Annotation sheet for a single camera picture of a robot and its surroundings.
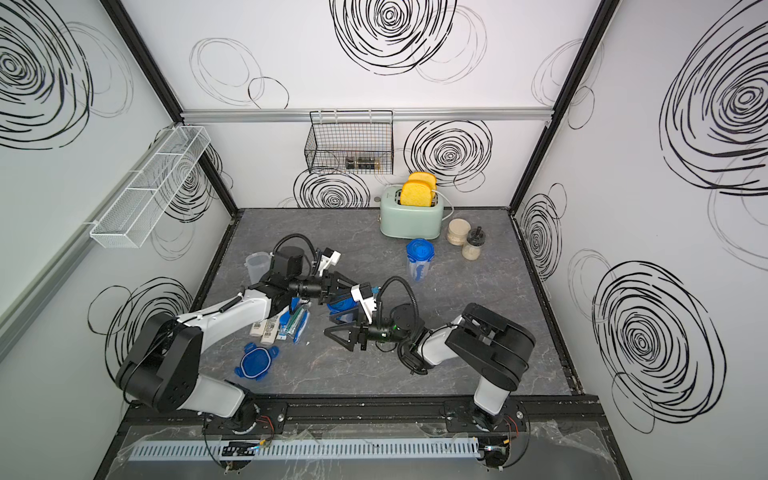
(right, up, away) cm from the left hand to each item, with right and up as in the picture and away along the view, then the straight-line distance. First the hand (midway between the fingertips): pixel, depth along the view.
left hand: (355, 293), depth 79 cm
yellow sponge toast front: (+18, +30, +20) cm, 40 cm away
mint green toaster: (+16, +20, +27) cm, 37 cm away
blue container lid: (-28, -20, +4) cm, 35 cm away
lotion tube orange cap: (-26, -12, +8) cm, 30 cm away
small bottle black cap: (+38, +14, +20) cm, 45 cm away
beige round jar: (+34, +17, +29) cm, 48 cm away
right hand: (-5, -7, -9) cm, 13 cm away
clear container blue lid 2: (-3, -4, -1) cm, 5 cm away
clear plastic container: (-35, +6, +20) cm, 40 cm away
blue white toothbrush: (-17, -12, +10) cm, 23 cm away
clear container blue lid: (+19, +10, +11) cm, 24 cm away
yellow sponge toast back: (+21, +35, +21) cm, 46 cm away
